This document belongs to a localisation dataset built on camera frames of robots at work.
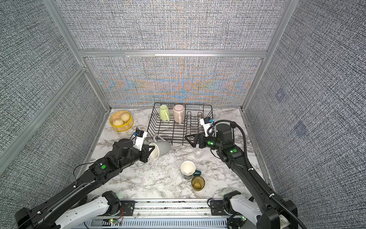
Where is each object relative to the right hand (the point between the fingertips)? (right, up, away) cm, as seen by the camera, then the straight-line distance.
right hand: (190, 133), depth 72 cm
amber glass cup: (+5, -29, +9) cm, 31 cm away
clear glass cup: (+6, -14, +20) cm, 25 cm away
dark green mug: (-1, -23, +12) cm, 26 cm away
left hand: (-17, -6, 0) cm, 19 cm away
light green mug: (-17, +12, +31) cm, 37 cm away
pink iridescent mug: (-6, +11, +28) cm, 31 cm away
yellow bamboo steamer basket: (-45, +2, +32) cm, 55 cm away
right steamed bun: (-47, +9, +34) cm, 58 cm away
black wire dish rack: (-10, -2, +31) cm, 33 cm away
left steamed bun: (-51, +6, +31) cm, 60 cm away
